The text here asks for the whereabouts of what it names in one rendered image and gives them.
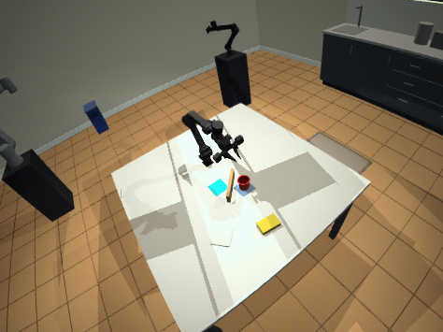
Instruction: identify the red translucent cup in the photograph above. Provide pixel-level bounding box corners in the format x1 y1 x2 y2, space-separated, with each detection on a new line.
237 175 250 191

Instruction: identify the brown wooden bar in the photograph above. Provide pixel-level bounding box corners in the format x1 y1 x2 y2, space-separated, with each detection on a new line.
226 168 235 202

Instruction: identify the yellow block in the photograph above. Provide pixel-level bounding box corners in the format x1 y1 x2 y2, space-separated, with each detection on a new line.
256 213 281 236

